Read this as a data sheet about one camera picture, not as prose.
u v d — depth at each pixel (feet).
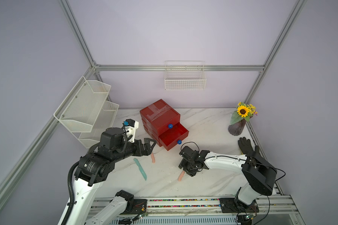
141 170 2.84
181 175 2.76
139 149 1.69
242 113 2.75
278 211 2.44
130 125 1.71
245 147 3.13
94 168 1.22
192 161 2.17
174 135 3.03
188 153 2.26
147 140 1.73
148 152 1.71
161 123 2.77
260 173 1.48
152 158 3.04
